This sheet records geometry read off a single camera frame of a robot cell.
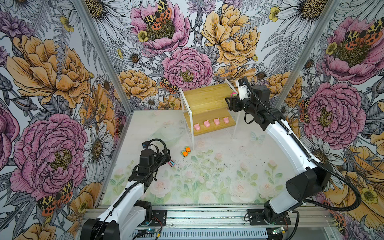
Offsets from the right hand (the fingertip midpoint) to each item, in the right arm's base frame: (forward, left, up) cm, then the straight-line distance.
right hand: (231, 101), depth 77 cm
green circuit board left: (-50, +43, -37) cm, 76 cm away
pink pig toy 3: (+1, +12, -18) cm, 22 cm away
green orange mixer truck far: (-8, +24, -33) cm, 41 cm away
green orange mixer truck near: (-11, +26, -32) cm, 43 cm away
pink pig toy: (+3, 0, -18) cm, 18 cm away
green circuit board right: (-51, -19, -36) cm, 65 cm away
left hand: (-16, +37, -27) cm, 49 cm away
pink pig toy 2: (+2, +6, -18) cm, 19 cm away
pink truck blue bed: (-17, +33, -32) cm, 49 cm away
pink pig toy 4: (-2, +18, -18) cm, 25 cm away
